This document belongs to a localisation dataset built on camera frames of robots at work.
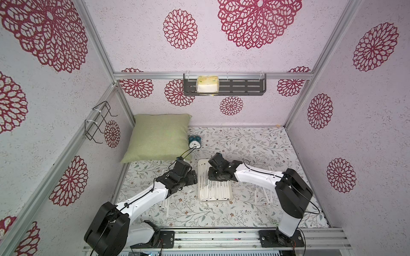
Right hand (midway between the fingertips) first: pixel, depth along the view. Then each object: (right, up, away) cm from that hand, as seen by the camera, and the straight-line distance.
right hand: (208, 173), depth 89 cm
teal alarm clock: (-9, +18, +14) cm, 25 cm away
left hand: (-10, -1, -2) cm, 10 cm away
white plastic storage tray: (+2, -9, -1) cm, 10 cm away
